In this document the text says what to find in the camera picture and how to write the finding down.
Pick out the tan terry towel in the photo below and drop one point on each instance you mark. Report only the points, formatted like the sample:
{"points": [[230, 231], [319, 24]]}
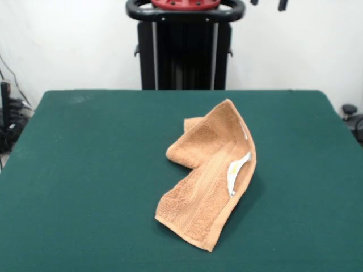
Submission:
{"points": [[198, 175]]}

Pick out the red robot arm base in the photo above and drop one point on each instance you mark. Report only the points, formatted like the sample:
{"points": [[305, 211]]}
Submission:
{"points": [[185, 5]]}

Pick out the dark green table cloth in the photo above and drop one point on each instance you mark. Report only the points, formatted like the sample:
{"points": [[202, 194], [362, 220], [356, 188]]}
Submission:
{"points": [[85, 184]]}

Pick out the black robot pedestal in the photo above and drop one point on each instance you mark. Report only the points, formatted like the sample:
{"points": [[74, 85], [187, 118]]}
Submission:
{"points": [[184, 56]]}

